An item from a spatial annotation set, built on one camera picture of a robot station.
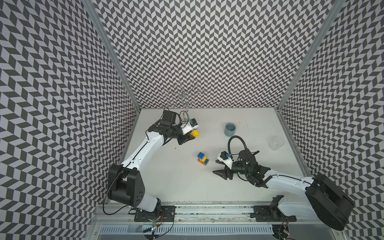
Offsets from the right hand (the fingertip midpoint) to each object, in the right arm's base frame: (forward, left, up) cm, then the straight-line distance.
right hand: (216, 167), depth 80 cm
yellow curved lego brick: (+14, +11, +13) cm, 22 cm away
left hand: (+15, +14, +10) cm, 23 cm away
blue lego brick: (+6, +5, -5) cm, 9 cm away
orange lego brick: (+6, +8, -6) cm, 12 cm away
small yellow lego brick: (+6, +6, -3) cm, 10 cm away
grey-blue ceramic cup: (+29, -12, -4) cm, 32 cm away
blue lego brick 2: (+8, +8, -1) cm, 12 cm away
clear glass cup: (+18, -41, -5) cm, 45 cm away
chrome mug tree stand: (+31, +17, +20) cm, 41 cm away
